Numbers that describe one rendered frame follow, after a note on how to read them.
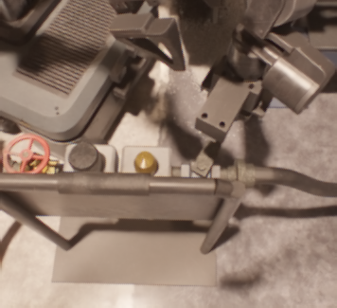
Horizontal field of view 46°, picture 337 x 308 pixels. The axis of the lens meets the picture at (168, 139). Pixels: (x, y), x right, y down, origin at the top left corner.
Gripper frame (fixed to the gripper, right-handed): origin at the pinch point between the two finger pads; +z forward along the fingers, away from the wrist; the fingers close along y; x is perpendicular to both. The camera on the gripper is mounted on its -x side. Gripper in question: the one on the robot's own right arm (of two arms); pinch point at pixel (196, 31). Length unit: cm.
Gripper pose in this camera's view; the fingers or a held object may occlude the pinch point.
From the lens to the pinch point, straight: 44.3
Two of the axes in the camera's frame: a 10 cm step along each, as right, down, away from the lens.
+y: 4.4, -8.2, 3.7
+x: -7.8, -1.4, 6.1
